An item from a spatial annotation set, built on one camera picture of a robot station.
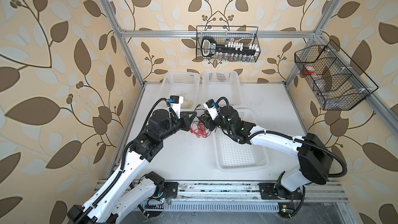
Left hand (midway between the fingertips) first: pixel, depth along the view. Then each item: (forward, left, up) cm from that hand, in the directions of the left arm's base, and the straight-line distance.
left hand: (197, 112), depth 66 cm
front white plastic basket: (-7, -19, -32) cm, 38 cm away
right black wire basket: (+17, -66, +4) cm, 68 cm away
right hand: (+6, -2, -11) cm, 13 cm away
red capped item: (+27, -58, +2) cm, 64 cm away
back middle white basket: (+48, -12, -30) cm, 58 cm away
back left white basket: (+46, +12, -30) cm, 57 cm away
